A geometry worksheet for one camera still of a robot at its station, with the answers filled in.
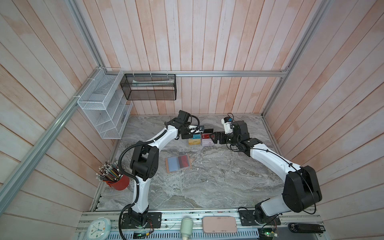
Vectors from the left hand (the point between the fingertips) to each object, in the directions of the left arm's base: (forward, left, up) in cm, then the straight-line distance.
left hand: (190, 131), depth 97 cm
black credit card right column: (+3, -13, -4) cm, 14 cm away
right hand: (-7, -15, +7) cm, 18 cm away
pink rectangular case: (-51, -13, -9) cm, 54 cm away
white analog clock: (-53, +43, -8) cm, 69 cm away
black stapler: (-53, -54, -7) cm, 76 cm away
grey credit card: (-7, -7, +11) cm, 15 cm away
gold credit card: (-3, -3, -8) cm, 9 cm away
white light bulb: (-53, +2, -3) cm, 53 cm away
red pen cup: (-35, +36, -1) cm, 50 cm away
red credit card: (0, -11, -6) cm, 12 cm away
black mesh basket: (+17, +25, +23) cm, 38 cm away
